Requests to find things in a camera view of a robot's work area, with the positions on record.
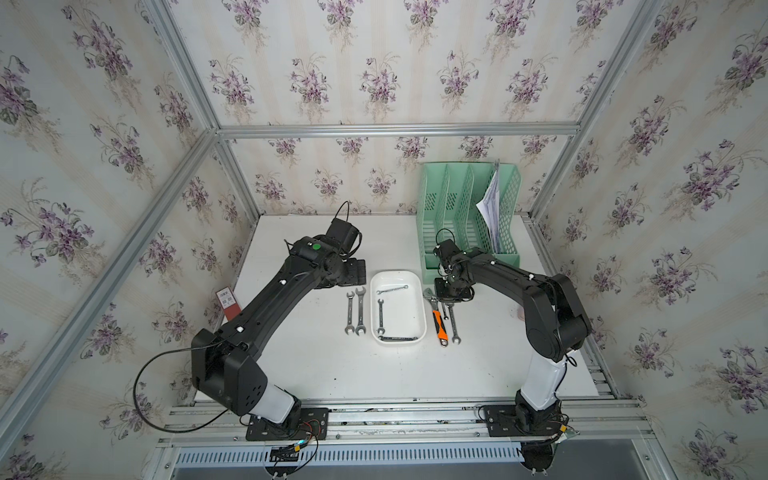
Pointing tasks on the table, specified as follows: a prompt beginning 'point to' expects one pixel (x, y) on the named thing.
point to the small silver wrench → (350, 313)
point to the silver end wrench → (456, 337)
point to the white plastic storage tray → (397, 307)
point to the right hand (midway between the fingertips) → (445, 299)
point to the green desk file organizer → (448, 211)
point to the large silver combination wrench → (361, 327)
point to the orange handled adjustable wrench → (439, 324)
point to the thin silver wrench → (380, 329)
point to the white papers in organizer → (489, 205)
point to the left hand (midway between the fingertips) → (350, 278)
